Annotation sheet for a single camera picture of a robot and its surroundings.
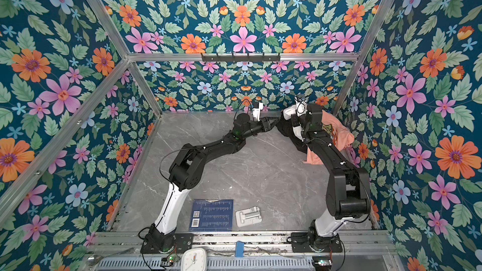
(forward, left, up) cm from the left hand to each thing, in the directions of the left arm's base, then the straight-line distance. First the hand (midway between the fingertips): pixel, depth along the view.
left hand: (282, 114), depth 83 cm
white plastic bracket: (-36, +17, -24) cm, 47 cm away
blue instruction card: (-34, +33, -25) cm, 54 cm away
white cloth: (0, -3, +2) cm, 4 cm away
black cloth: (+10, -6, -21) cm, 24 cm away
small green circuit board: (-49, +47, -25) cm, 72 cm away
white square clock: (-50, +38, -22) cm, 67 cm away
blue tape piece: (-48, +21, -25) cm, 58 cm away
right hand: (+5, -9, 0) cm, 11 cm away
